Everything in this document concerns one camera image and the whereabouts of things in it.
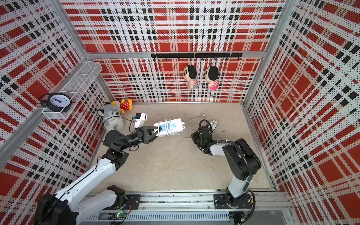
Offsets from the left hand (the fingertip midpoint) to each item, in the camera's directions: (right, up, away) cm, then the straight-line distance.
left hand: (163, 130), depth 62 cm
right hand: (+14, -5, +33) cm, 36 cm away
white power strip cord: (+3, +1, 0) cm, 3 cm away
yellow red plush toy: (-42, +15, +52) cm, 69 cm away
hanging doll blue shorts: (+12, +34, +29) cm, 46 cm away
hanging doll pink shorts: (+27, +35, +31) cm, 54 cm away
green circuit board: (-25, -44, +7) cm, 51 cm away
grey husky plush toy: (-41, +4, +32) cm, 52 cm away
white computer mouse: (+29, +1, +35) cm, 46 cm away
